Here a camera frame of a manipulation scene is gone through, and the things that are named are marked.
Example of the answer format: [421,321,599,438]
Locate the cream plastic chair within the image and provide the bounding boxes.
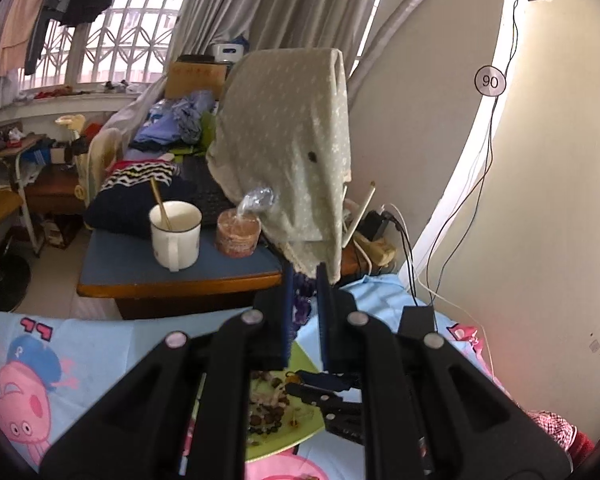
[77,127,124,207]

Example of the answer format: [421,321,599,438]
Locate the biscuits in clear bag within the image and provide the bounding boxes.
[215,186,275,259]

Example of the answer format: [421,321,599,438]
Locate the black white zigzag sweater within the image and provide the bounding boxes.
[100,159,182,194]

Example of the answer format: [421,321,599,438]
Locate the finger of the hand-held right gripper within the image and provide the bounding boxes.
[295,370,363,395]
[285,384,367,446]

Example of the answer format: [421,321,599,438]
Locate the black cable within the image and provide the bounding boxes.
[424,0,533,311]

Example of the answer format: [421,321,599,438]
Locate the white charging cable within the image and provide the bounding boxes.
[385,203,496,368]

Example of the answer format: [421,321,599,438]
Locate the pink patterned cloth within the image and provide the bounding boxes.
[447,324,597,458]

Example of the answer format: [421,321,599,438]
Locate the cardboard box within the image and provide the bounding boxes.
[165,60,229,102]

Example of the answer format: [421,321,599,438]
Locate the white enamel mug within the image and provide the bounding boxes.
[149,201,203,272]

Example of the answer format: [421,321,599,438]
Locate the brown wooden bead bracelet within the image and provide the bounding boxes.
[248,406,287,437]

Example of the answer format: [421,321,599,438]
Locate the pink hanging garment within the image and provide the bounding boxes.
[0,0,63,77]

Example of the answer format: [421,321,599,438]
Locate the green plate with food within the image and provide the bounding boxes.
[245,341,327,462]

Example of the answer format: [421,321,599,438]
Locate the beige power strip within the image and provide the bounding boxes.
[354,232,397,264]

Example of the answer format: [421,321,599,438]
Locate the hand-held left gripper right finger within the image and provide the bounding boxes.
[316,262,573,480]

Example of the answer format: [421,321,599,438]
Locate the small school desk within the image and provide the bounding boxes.
[0,134,49,257]

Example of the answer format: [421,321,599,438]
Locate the pile of blue clothes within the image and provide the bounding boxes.
[130,91,217,154]

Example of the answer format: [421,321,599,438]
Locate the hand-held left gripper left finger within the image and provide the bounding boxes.
[39,262,296,480]

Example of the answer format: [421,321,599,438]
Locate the purple bead bracelet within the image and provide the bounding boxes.
[294,272,318,343]

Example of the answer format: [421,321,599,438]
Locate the white tissue box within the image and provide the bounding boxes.
[210,42,251,64]

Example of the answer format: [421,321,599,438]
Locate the wooden chopsticks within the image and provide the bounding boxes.
[150,177,172,231]

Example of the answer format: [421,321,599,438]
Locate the grey curtain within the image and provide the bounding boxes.
[167,0,396,92]

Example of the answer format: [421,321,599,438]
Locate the round white wall sticker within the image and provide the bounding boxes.
[474,65,507,97]

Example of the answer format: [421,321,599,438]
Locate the wooden desk with blue top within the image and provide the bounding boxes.
[77,227,398,321]

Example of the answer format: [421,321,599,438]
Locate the white window grille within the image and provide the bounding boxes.
[30,0,186,92]

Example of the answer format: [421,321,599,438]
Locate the yellow toy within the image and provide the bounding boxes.
[55,114,87,137]

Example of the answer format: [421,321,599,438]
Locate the black charger adapter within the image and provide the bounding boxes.
[362,209,397,237]

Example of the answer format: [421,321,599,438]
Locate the white router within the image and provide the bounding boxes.
[339,180,377,252]

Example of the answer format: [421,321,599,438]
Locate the dark navy garment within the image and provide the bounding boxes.
[84,179,237,237]

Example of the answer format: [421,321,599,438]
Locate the black power adapter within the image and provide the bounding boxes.
[397,305,437,342]

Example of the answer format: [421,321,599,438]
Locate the blue pig print blanket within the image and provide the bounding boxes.
[0,272,503,480]

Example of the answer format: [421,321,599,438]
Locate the beige dotted cloth cover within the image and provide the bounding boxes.
[206,47,353,283]

